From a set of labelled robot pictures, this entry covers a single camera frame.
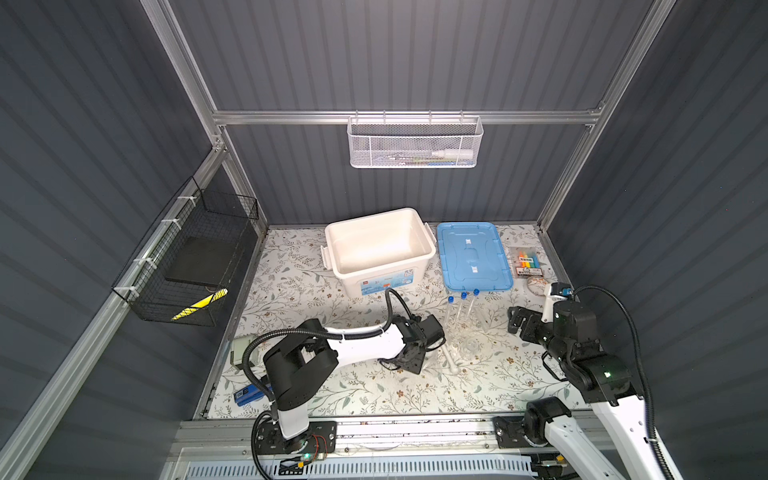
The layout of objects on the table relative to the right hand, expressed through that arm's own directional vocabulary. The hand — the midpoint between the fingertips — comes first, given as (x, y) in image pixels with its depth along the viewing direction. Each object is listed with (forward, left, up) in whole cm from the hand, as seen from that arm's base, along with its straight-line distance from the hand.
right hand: (531, 315), depth 73 cm
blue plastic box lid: (+35, +5, -20) cm, 41 cm away
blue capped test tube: (+7, +18, -6) cm, 21 cm away
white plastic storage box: (+37, +43, -18) cm, 59 cm away
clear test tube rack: (+7, +12, -20) cm, 24 cm away
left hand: (-5, +30, -18) cm, 35 cm away
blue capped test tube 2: (+8, +15, -5) cm, 18 cm away
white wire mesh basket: (+80, +26, +2) cm, 84 cm away
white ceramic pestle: (-7, +18, -18) cm, 26 cm away
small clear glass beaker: (-2, +13, -14) cm, 19 cm away
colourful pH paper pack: (+29, -14, -18) cm, 37 cm away
